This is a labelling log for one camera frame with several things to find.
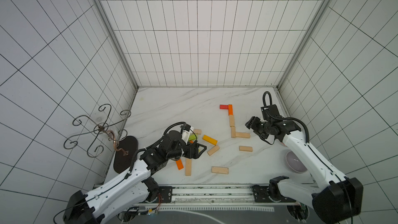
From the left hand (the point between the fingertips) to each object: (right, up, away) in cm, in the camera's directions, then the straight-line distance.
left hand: (197, 149), depth 74 cm
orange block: (+22, +17, +33) cm, 43 cm away
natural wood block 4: (+28, -4, +14) cm, 31 cm away
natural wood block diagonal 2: (+10, -4, +14) cm, 17 cm away
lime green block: (-4, +2, +18) cm, 18 cm away
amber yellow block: (+7, 0, +18) cm, 20 cm away
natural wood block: (+23, +11, +29) cm, 38 cm away
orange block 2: (-10, -11, +8) cm, 16 cm away
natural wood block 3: (-5, -12, +7) cm, 15 cm away
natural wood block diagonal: (+22, +4, +21) cm, 31 cm away
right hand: (+28, +11, +8) cm, 31 cm away
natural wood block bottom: (+12, -13, +6) cm, 18 cm away
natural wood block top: (-1, +5, +21) cm, 22 cm away
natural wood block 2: (+26, +3, +18) cm, 32 cm away
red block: (+18, +19, +33) cm, 42 cm away
